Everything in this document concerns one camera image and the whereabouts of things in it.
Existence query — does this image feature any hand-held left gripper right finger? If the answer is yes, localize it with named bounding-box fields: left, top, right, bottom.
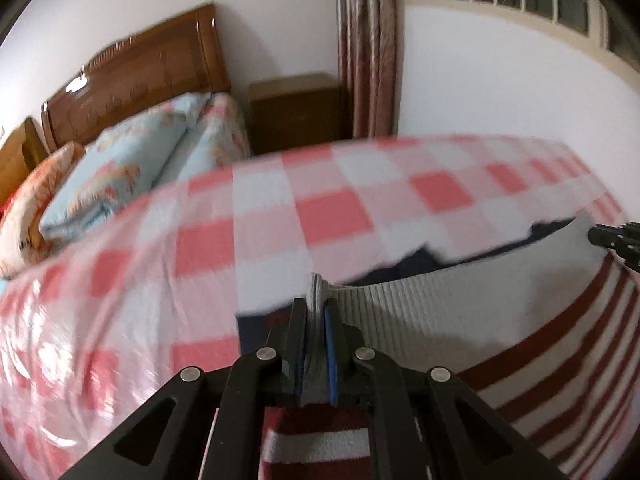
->
left=324, top=299, right=566, bottom=480

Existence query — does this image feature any orange floral pillow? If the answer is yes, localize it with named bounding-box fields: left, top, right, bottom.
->
left=0, top=141, right=87, bottom=279

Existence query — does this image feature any light blue floral pillow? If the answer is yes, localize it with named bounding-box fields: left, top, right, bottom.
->
left=39, top=91, right=211, bottom=242

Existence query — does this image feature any pink floral quilt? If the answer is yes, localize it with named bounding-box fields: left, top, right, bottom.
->
left=167, top=93, right=252, bottom=196

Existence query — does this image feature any wooden nightstand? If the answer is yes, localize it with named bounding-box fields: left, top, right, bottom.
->
left=247, top=74, right=352, bottom=157

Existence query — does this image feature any floral curtain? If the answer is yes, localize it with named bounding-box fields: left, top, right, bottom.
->
left=335, top=0, right=402, bottom=140

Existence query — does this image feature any striped knit sweater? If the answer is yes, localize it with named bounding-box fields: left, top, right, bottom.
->
left=235, top=215, right=640, bottom=480

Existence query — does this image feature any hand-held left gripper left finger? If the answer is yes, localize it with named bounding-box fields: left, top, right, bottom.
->
left=60, top=297, right=308, bottom=480

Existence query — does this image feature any small wooden headboard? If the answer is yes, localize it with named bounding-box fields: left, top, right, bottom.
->
left=0, top=117, right=49, bottom=207

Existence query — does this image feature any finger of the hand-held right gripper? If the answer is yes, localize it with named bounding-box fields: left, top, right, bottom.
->
left=587, top=222, right=640, bottom=272

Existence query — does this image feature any large carved wooden headboard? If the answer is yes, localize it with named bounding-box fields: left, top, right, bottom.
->
left=41, top=4, right=232, bottom=153

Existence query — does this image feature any pink checkered bed sheet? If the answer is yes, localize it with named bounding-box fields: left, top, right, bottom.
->
left=0, top=135, right=626, bottom=480

